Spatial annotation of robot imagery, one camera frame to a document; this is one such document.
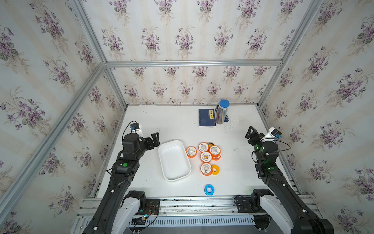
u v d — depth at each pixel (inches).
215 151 35.0
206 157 34.8
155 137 27.1
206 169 33.1
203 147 36.6
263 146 23.9
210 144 37.6
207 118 43.5
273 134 26.0
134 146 21.8
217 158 34.8
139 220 27.8
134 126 25.4
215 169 33.8
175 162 34.5
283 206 19.5
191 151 36.4
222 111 38.3
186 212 28.4
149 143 26.1
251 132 29.1
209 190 30.9
